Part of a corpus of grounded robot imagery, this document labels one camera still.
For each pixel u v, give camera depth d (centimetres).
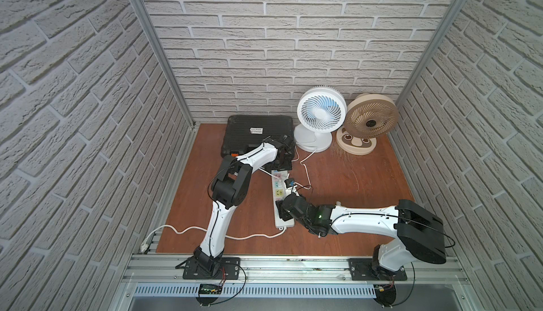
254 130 107
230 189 58
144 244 81
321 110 88
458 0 73
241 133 108
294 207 60
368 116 90
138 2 74
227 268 73
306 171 103
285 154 76
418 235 43
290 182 72
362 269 73
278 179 93
